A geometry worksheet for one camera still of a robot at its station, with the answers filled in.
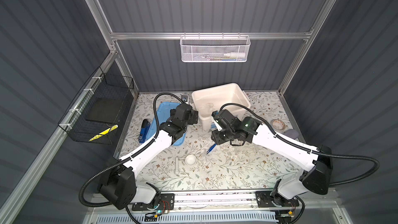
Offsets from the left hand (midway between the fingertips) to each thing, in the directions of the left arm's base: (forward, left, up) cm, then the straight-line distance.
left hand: (187, 110), depth 83 cm
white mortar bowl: (-19, -1, -20) cm, 28 cm away
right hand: (-15, -14, -3) cm, 21 cm away
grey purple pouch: (-7, -63, -17) cm, 66 cm away
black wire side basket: (-5, +42, +7) cm, 43 cm away
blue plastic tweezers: (-13, -13, -21) cm, 28 cm away
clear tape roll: (+1, -59, -20) cm, 62 cm away
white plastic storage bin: (+17, -16, -10) cm, 25 cm away
